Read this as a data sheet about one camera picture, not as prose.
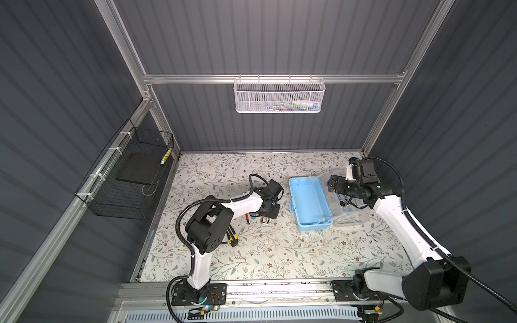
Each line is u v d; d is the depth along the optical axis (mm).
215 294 725
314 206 915
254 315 770
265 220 918
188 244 516
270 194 761
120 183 720
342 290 737
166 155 819
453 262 386
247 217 937
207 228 517
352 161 733
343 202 867
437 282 388
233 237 868
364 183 607
